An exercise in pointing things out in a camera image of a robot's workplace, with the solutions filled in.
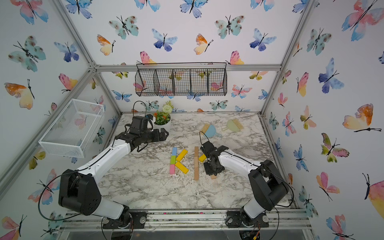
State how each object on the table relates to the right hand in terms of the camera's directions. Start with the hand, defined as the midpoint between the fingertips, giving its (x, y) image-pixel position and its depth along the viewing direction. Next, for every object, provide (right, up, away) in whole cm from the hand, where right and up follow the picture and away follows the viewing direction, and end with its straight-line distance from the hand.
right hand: (212, 169), depth 87 cm
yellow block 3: (-5, +5, +9) cm, 11 cm away
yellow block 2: (-18, 0, +5) cm, 18 cm away
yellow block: (-18, +7, +9) cm, 22 cm away
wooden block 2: (0, -3, -2) cm, 4 cm away
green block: (-24, +4, +8) cm, 25 cm away
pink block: (-24, -1, +4) cm, 24 cm away
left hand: (-28, +21, -1) cm, 35 cm away
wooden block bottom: (-9, +3, +7) cm, 12 cm away
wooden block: (-9, -2, +3) cm, 10 cm away
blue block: (-24, +9, +12) cm, 28 cm away
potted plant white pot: (-29, +26, +14) cm, 41 cm away
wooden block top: (-9, +9, +12) cm, 18 cm away
